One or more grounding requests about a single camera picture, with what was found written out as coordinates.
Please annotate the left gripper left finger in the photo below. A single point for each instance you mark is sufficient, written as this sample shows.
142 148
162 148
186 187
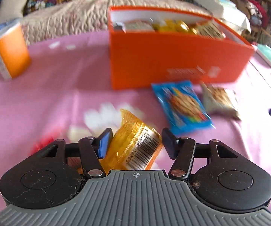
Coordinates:
92 149

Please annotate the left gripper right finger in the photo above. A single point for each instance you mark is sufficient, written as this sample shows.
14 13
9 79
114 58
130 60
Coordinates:
182 151

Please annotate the yellow jelly snack packet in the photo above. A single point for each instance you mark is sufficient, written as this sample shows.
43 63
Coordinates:
134 146

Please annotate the blue cookie snack packet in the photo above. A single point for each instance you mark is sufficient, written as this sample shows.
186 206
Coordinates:
182 107

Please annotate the white cookie snack packet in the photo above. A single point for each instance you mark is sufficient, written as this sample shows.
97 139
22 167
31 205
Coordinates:
219 100

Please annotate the teal tissue pack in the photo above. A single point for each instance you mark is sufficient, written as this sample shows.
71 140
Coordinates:
265 52

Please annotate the red cloth pile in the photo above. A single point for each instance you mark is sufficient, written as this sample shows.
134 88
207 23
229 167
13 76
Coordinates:
255 12

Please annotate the orange cardboard box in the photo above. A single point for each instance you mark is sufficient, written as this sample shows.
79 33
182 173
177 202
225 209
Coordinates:
140 58

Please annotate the white paper sheet pile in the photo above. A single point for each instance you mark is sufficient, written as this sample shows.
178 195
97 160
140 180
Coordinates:
227 12

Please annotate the yellow snack packet in box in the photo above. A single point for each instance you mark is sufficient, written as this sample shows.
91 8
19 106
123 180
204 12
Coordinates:
173 26

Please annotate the beige quilted sofa cover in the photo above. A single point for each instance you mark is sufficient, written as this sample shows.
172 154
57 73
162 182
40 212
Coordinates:
82 16

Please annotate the orange cylindrical can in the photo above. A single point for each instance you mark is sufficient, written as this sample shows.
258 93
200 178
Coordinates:
14 53

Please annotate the beige pillow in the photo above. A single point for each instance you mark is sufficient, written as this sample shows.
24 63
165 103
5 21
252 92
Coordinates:
11 9

